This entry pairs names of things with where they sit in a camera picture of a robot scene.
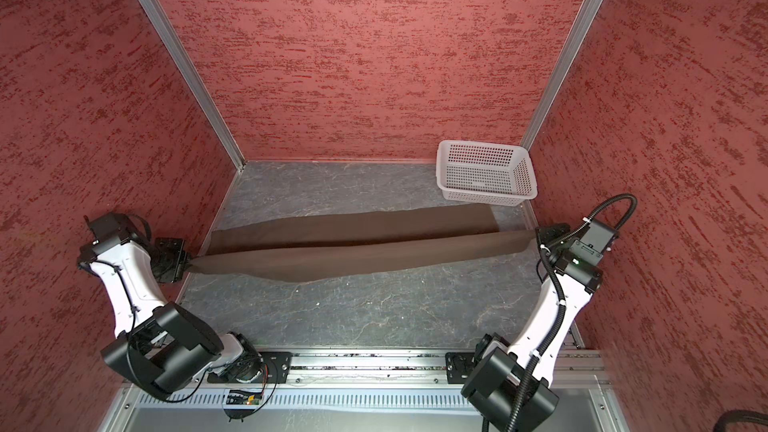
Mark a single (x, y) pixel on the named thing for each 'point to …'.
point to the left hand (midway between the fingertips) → (195, 261)
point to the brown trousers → (330, 248)
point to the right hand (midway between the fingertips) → (534, 230)
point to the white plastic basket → (479, 172)
